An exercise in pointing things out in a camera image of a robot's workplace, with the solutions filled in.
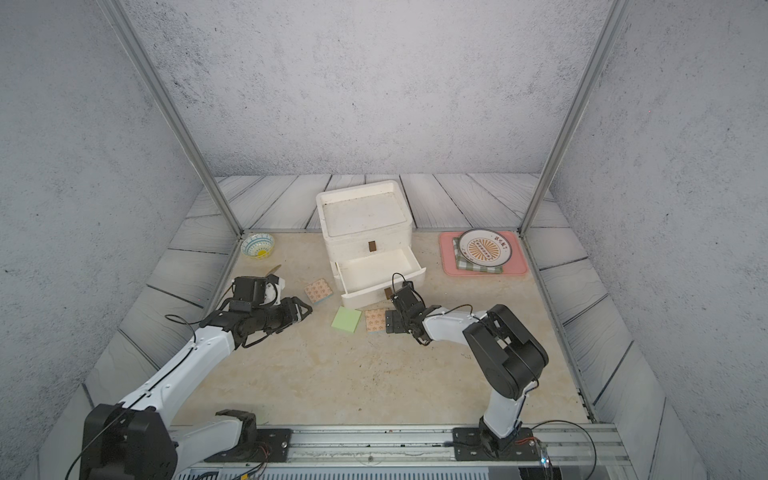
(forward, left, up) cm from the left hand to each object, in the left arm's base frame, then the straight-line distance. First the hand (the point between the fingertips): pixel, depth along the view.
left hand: (310, 311), depth 83 cm
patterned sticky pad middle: (+4, -17, -12) cm, 22 cm away
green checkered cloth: (+24, -49, -11) cm, 56 cm away
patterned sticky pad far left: (+15, +2, -12) cm, 19 cm away
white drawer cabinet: (+25, -14, +11) cm, 30 cm away
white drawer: (+10, -15, 0) cm, 18 cm away
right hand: (+4, -26, -12) cm, 29 cm away
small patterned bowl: (+35, +28, -11) cm, 46 cm away
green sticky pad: (+4, -8, -13) cm, 16 cm away
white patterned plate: (+33, -58, -11) cm, 68 cm away
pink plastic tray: (+23, -67, -11) cm, 72 cm away
